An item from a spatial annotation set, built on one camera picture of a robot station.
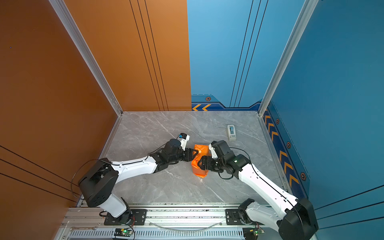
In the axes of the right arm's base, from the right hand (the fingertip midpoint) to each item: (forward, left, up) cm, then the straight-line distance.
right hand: (201, 165), depth 77 cm
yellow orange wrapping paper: (+9, -1, -1) cm, 10 cm away
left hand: (+10, +3, -1) cm, 10 cm away
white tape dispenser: (+29, -21, -9) cm, 37 cm away
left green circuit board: (-27, +38, -14) cm, 48 cm away
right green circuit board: (-28, -23, -15) cm, 39 cm away
